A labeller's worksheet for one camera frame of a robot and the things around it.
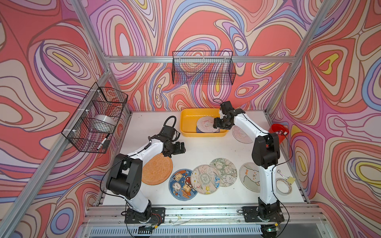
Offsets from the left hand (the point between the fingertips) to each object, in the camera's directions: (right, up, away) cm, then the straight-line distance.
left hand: (181, 151), depth 91 cm
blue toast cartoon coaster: (0, -18, -8) cm, 20 cm away
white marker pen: (-38, +7, -19) cm, 43 cm away
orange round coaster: (-14, -11, -2) cm, 18 cm away
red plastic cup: (+64, +13, +3) cm, 66 cm away
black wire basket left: (-44, +15, -19) cm, 50 cm away
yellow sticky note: (+64, -16, -6) cm, 66 cm away
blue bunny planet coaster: (+11, +12, +17) cm, 23 cm away
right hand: (+24, +14, +8) cm, 29 cm away
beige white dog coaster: (+41, -14, -4) cm, 43 cm away
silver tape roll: (-36, +17, -21) cm, 45 cm away
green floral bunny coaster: (+28, -11, -2) cm, 30 cm away
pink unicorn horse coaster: (+17, +17, +20) cm, 31 cm away
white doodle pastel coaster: (+14, -16, -5) cm, 22 cm away
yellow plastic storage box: (+4, +22, +27) cm, 35 cm away
